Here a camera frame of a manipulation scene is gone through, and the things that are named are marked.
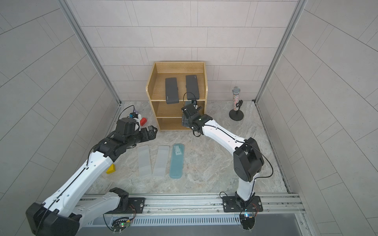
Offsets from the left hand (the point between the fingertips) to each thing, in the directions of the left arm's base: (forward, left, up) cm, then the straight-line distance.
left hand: (154, 129), depth 77 cm
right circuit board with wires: (-38, -47, -19) cm, 63 cm away
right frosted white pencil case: (-10, -2, -19) cm, 21 cm away
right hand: (+11, -18, -5) cm, 22 cm away
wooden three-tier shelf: (+12, -6, -3) cm, 14 cm away
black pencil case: (+17, -9, +12) cm, 22 cm away
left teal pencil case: (-10, -12, -19) cm, 24 cm away
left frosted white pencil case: (-12, +7, -19) cm, 23 cm away
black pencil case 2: (+20, -20, +12) cm, 31 cm away
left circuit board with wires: (-39, +14, -23) cm, 47 cm away
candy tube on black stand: (+26, -53, -18) cm, 61 cm away
